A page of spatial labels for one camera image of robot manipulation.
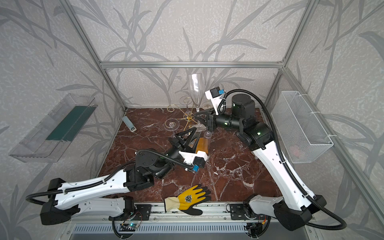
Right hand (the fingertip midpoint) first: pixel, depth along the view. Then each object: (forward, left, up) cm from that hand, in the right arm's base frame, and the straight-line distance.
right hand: (196, 110), depth 58 cm
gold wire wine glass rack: (+9, +5, -14) cm, 17 cm away
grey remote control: (+25, +50, -40) cm, 69 cm away
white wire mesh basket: (-6, -44, -10) cm, 46 cm away
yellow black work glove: (-24, +6, -42) cm, 49 cm away
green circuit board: (-35, +35, -47) cm, 68 cm away
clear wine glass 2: (+18, +6, -12) cm, 23 cm away
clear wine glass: (+2, +12, -12) cm, 17 cm away
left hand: (-6, 0, -1) cm, 6 cm away
